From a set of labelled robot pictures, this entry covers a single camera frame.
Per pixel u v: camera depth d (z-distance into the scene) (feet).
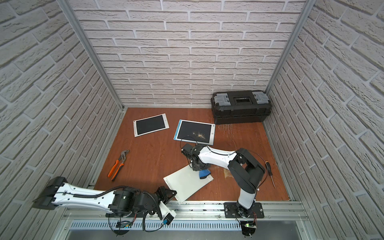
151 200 1.75
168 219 1.95
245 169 1.60
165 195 2.08
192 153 2.06
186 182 2.59
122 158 2.97
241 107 3.30
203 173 2.68
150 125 3.53
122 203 1.80
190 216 2.38
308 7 2.27
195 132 3.39
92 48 2.81
